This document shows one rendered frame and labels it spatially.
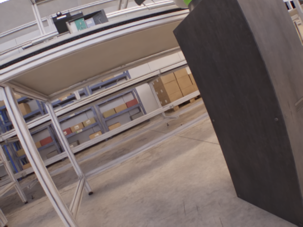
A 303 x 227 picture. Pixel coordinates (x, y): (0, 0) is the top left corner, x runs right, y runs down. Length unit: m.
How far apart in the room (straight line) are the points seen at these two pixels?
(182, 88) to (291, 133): 4.16
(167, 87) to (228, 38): 3.95
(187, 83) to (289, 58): 4.18
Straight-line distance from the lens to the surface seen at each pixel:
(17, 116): 0.95
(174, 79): 4.54
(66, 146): 1.62
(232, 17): 0.52
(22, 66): 0.90
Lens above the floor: 0.59
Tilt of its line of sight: 3 degrees down
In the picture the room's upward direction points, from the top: 23 degrees counter-clockwise
